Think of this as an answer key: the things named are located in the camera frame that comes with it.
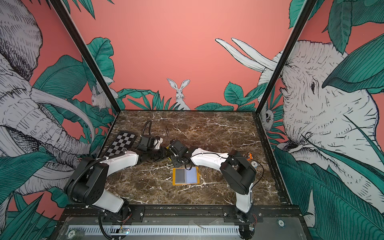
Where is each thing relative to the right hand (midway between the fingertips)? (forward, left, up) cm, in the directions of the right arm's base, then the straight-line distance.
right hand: (174, 158), depth 87 cm
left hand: (+4, +1, +1) cm, 4 cm away
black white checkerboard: (+13, +36, -3) cm, 39 cm away
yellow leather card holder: (-9, -6, -6) cm, 12 cm away
